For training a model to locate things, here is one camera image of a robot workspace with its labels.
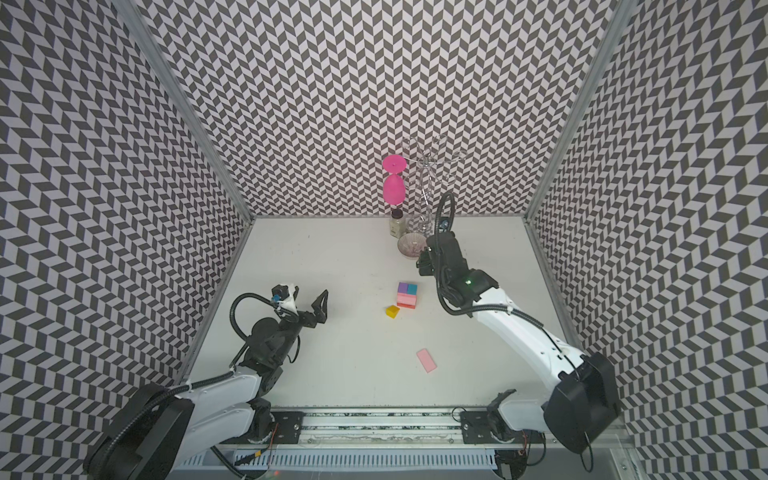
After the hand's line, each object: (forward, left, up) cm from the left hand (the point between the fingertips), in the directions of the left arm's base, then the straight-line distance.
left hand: (315, 290), depth 83 cm
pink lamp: (+33, -23, +10) cm, 41 cm away
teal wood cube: (+4, -28, -7) cm, 29 cm away
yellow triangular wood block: (0, -22, -13) cm, 25 cm away
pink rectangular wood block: (+3, -26, -11) cm, 28 cm away
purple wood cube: (+5, -25, -7) cm, 26 cm away
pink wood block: (-15, -31, -14) cm, 38 cm away
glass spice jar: (+31, -23, -6) cm, 39 cm away
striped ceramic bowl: (+25, -28, -11) cm, 39 cm away
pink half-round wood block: (+2, -25, -14) cm, 29 cm away
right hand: (+5, -32, +8) cm, 34 cm away
